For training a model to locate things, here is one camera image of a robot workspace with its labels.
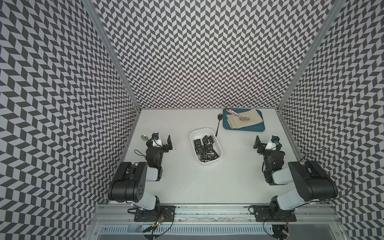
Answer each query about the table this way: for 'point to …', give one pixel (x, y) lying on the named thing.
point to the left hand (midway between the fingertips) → (162, 136)
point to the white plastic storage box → (200, 133)
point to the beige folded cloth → (234, 121)
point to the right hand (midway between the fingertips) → (264, 138)
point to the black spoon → (219, 117)
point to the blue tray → (257, 127)
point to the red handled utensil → (241, 118)
